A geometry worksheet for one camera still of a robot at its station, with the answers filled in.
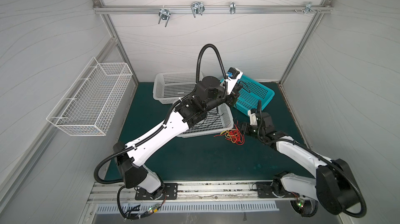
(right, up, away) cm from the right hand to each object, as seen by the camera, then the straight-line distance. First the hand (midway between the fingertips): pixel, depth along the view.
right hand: (240, 125), depth 87 cm
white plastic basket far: (-47, +24, +32) cm, 62 cm away
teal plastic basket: (+13, +20, +27) cm, 36 cm away
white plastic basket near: (-9, +1, +11) cm, 14 cm away
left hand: (-6, +21, -26) cm, 34 cm away
